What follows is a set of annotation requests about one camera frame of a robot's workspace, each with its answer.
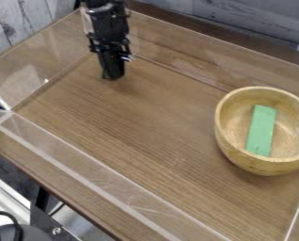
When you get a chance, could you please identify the green rectangular block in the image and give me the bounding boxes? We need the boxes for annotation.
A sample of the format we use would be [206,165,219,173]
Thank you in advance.
[246,105,278,156]

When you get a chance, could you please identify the black metal bracket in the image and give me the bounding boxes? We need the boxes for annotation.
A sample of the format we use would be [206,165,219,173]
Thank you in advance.
[31,205,82,241]

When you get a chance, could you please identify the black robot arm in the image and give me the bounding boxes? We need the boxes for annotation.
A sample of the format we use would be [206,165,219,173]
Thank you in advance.
[85,0,133,80]

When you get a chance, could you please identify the clear acrylic tray walls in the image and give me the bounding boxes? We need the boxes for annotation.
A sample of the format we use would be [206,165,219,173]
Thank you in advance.
[0,7,299,241]

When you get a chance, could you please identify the black cable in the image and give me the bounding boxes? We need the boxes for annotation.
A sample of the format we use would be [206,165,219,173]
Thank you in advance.
[0,210,24,241]

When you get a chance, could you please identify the brown wooden bowl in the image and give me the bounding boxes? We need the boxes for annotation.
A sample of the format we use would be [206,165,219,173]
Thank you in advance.
[215,87,299,176]

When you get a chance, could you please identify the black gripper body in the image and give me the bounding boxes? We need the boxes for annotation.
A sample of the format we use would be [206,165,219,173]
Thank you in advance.
[86,2,133,61]

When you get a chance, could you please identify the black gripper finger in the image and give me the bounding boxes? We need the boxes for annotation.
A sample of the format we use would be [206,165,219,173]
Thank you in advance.
[111,51,126,79]
[99,52,113,79]

